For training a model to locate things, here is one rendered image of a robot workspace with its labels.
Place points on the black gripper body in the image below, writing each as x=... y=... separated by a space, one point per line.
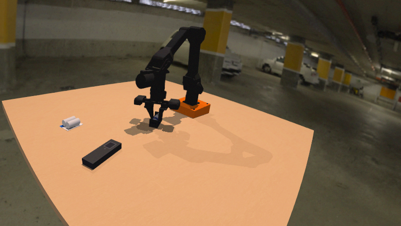
x=157 y=97

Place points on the blister pack of two batteries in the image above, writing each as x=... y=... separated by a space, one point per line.
x=70 y=123

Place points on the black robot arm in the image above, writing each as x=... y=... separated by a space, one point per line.
x=152 y=76

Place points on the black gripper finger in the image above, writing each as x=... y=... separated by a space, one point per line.
x=150 y=110
x=161 y=110

